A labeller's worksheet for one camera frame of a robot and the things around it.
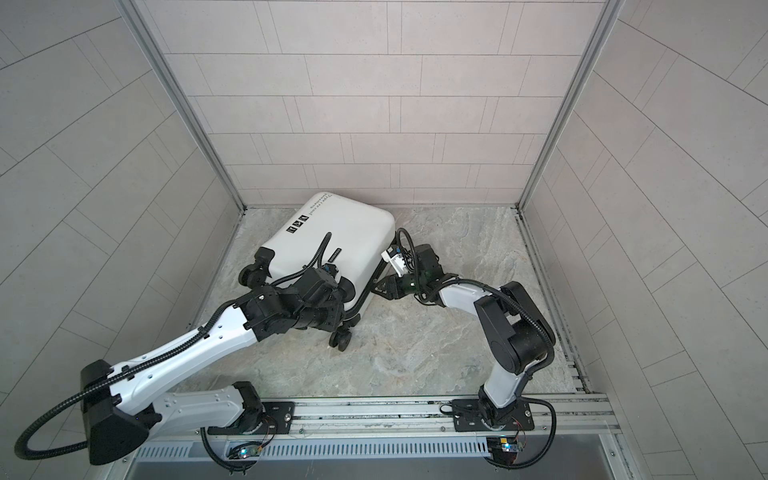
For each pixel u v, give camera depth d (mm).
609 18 711
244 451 642
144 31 737
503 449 679
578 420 712
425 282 710
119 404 376
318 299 559
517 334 462
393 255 798
